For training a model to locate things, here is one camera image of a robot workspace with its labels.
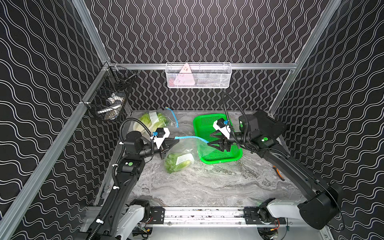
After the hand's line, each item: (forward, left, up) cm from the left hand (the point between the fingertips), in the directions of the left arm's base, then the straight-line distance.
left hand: (177, 138), depth 67 cm
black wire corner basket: (+42, +47, 0) cm, 63 cm away
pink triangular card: (+41, +1, +4) cm, 41 cm away
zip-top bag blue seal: (+3, -4, -19) cm, 19 cm away
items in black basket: (+23, +40, -4) cm, 46 cm away
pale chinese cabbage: (+26, +15, -22) cm, 37 cm away
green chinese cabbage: (-5, +1, -15) cm, 16 cm away
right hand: (+4, -15, -3) cm, 16 cm away
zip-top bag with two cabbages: (+30, +8, -23) cm, 38 cm away
